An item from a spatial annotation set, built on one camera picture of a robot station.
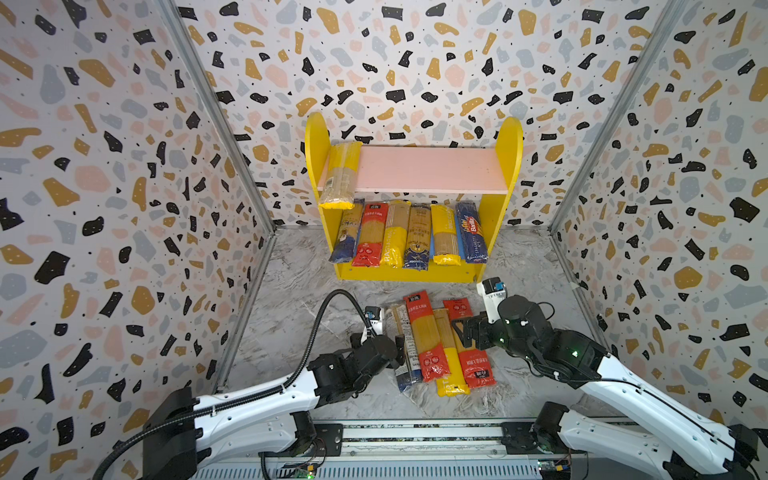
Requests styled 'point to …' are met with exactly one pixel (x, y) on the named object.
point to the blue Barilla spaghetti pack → (473, 238)
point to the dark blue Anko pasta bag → (346, 247)
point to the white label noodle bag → (410, 372)
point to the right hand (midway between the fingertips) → (461, 316)
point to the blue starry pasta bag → (417, 244)
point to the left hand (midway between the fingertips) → (394, 334)
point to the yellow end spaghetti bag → (454, 383)
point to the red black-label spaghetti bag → (371, 235)
